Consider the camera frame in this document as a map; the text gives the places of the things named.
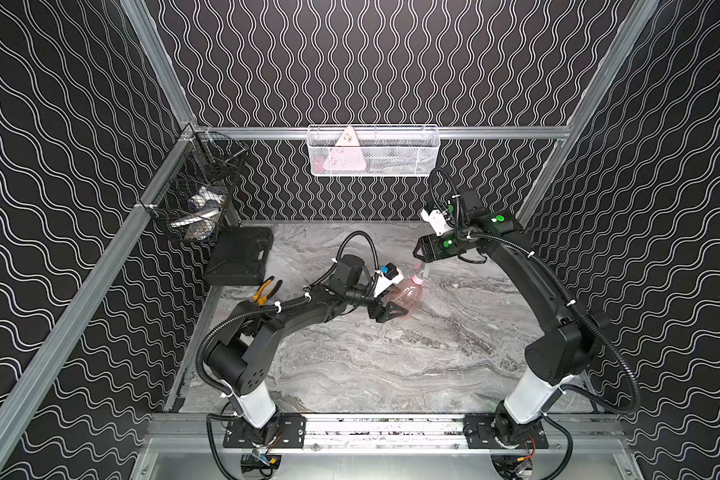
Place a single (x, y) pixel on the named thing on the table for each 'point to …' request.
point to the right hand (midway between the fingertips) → (427, 247)
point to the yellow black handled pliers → (261, 297)
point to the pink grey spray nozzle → (422, 273)
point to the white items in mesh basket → (201, 222)
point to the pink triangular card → (346, 155)
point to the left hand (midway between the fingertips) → (401, 295)
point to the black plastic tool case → (239, 256)
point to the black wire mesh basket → (207, 159)
